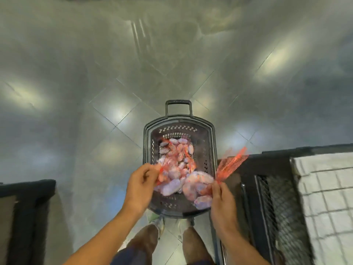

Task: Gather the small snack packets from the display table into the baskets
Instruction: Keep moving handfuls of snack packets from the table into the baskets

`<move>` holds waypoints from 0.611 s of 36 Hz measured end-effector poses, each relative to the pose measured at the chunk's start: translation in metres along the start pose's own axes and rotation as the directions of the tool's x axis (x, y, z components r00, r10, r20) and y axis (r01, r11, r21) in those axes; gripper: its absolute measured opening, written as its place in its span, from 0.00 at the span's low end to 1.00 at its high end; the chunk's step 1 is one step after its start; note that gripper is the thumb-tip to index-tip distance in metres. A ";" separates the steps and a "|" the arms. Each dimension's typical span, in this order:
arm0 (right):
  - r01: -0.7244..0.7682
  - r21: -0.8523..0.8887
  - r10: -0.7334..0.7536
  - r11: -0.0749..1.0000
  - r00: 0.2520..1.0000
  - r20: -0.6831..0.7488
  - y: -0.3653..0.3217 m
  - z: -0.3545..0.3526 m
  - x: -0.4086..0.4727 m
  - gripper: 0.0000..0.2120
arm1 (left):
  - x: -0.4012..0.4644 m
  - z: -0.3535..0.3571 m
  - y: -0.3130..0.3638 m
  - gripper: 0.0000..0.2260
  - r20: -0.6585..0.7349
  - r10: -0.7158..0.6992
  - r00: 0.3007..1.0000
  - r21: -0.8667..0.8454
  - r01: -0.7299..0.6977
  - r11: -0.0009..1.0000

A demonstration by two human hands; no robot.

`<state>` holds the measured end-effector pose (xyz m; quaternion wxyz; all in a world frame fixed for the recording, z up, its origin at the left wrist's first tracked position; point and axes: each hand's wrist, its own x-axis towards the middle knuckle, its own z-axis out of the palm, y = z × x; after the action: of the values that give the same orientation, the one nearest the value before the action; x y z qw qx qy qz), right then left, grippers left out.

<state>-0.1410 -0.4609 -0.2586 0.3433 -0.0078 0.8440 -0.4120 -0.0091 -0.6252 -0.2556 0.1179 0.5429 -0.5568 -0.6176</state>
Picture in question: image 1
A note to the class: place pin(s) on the person's left forearm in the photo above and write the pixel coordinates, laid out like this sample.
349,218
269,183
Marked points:
105,243

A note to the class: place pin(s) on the person's right hand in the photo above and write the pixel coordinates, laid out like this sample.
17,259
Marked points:
223,212

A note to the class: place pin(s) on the dark blue display stand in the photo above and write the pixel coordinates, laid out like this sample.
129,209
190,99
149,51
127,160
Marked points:
25,223

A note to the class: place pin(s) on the person's shoe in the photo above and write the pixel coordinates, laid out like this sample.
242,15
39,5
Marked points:
158,223
185,222

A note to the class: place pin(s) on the person's right shoe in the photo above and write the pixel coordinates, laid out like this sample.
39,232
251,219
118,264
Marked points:
185,222

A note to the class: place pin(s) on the person's left shoe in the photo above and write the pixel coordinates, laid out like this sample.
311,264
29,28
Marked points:
158,223

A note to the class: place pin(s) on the person's right forearm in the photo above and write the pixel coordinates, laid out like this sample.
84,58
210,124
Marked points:
242,252

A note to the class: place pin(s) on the person's right leg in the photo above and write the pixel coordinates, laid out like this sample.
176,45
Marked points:
194,245

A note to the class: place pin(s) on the stack of black baskets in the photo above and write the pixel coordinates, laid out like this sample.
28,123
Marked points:
205,135

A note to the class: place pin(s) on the person's left hand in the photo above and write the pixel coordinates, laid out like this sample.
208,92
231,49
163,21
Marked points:
140,187

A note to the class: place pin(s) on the black shorts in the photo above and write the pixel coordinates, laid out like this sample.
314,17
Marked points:
132,256

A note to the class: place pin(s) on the tiled white display table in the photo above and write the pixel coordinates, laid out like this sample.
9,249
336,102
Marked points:
325,196

